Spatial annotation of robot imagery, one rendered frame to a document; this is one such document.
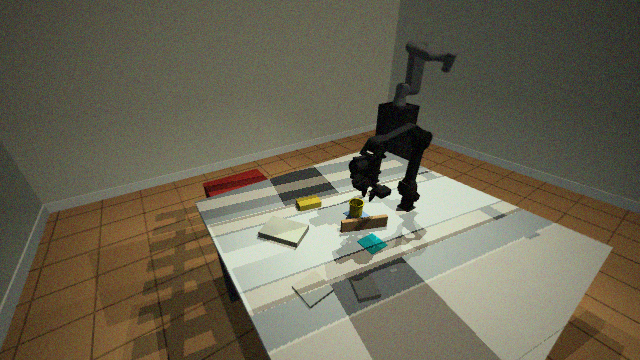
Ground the yellow cup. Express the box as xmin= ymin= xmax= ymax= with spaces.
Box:
xmin=349 ymin=198 xmax=364 ymax=218

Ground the yellow rectangular block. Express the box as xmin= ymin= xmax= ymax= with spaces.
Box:
xmin=296 ymin=195 xmax=321 ymax=212

